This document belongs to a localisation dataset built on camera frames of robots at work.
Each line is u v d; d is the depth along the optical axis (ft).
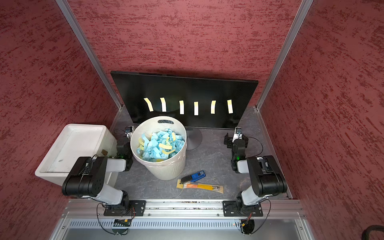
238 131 2.60
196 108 2.34
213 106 2.33
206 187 2.63
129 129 2.60
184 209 2.48
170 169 2.36
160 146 2.34
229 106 2.32
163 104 2.28
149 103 2.30
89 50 2.84
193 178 2.82
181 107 2.33
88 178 1.50
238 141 2.43
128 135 2.61
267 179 1.49
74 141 2.34
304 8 2.33
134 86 3.11
